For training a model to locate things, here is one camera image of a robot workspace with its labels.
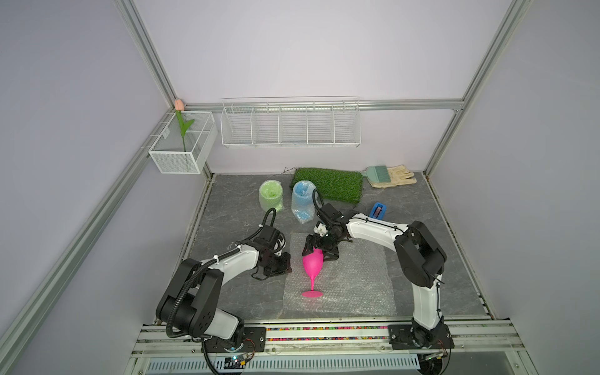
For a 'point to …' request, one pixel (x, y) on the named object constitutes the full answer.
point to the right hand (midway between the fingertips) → (309, 255)
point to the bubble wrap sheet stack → (356, 284)
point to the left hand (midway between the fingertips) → (291, 271)
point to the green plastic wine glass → (271, 195)
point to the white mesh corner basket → (185, 142)
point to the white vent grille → (181, 365)
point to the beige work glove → (398, 175)
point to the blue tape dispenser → (378, 211)
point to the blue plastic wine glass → (303, 195)
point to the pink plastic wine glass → (313, 264)
